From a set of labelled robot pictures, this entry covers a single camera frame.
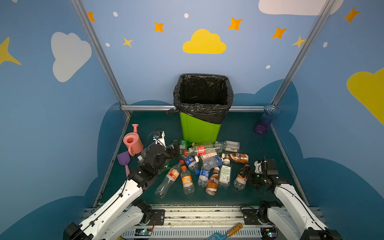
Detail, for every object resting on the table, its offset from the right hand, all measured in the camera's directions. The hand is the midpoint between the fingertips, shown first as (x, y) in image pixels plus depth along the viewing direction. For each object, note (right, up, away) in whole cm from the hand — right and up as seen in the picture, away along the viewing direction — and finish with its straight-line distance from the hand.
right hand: (244, 174), depth 85 cm
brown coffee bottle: (-1, +8, +6) cm, 10 cm away
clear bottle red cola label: (-25, +13, +3) cm, 28 cm away
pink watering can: (-68, +18, +8) cm, 71 cm away
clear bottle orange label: (-33, -6, -3) cm, 33 cm away
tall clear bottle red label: (-42, -1, -1) cm, 42 cm away
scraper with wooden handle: (-18, -25, -15) cm, 34 cm away
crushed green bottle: (-34, +16, +15) cm, 41 cm away
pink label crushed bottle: (-20, +11, +8) cm, 24 cm away
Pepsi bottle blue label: (-30, +4, +5) cm, 31 cm away
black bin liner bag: (-20, +48, +16) cm, 55 cm away
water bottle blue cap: (-24, -2, -1) cm, 24 cm away
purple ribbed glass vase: (+19, +27, +18) cm, 38 cm away
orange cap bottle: (-3, -4, -1) cm, 5 cm away
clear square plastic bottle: (-5, +15, +13) cm, 20 cm away
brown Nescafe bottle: (-19, -4, -5) cm, 20 cm away
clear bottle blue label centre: (-19, +6, +3) cm, 20 cm away
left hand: (-40, +20, -10) cm, 46 cm away
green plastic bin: (-29, +26, +5) cm, 39 cm away
